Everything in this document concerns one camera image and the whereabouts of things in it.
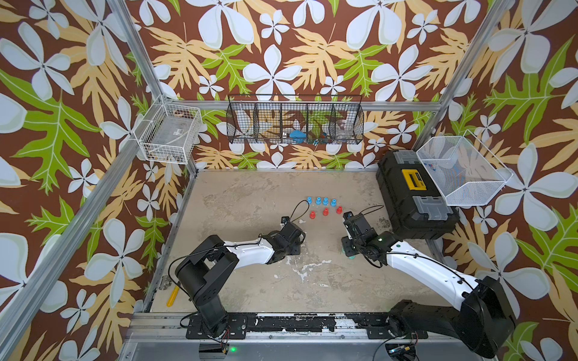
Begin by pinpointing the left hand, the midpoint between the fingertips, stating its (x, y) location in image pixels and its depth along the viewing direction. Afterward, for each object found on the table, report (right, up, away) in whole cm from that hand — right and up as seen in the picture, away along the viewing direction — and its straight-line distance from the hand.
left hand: (297, 242), depth 93 cm
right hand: (+19, +2, -7) cm, 20 cm away
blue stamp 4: (+18, +16, +12) cm, 27 cm away
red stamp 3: (+20, +13, +10) cm, 26 cm away
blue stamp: (+6, +17, +12) cm, 22 cm away
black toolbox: (+45, +16, -8) cm, 48 cm away
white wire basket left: (-50, +44, -7) cm, 67 cm away
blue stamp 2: (+11, +17, +12) cm, 23 cm away
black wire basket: (-3, +53, +4) cm, 53 cm away
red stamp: (+7, +10, +9) cm, 16 cm away
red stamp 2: (+14, +12, +9) cm, 20 cm away
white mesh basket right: (+62, +28, -11) cm, 69 cm away
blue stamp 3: (+14, +16, +12) cm, 25 cm away
